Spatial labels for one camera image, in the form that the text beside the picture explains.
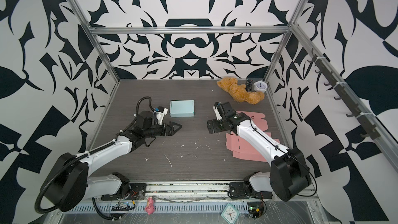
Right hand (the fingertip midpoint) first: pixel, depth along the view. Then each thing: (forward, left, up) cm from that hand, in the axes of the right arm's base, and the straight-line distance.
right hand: (217, 125), depth 84 cm
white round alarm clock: (+36, -35, -10) cm, 51 cm away
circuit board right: (-36, -15, -13) cm, 41 cm away
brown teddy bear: (+26, -16, -3) cm, 30 cm away
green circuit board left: (-35, +47, -13) cm, 60 cm away
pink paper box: (-9, -15, -11) cm, 21 cm away
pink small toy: (-35, +31, -6) cm, 47 cm away
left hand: (-2, +20, +3) cm, 20 cm away
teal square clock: (-38, -3, -9) cm, 39 cm away
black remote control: (+39, -27, -11) cm, 48 cm away
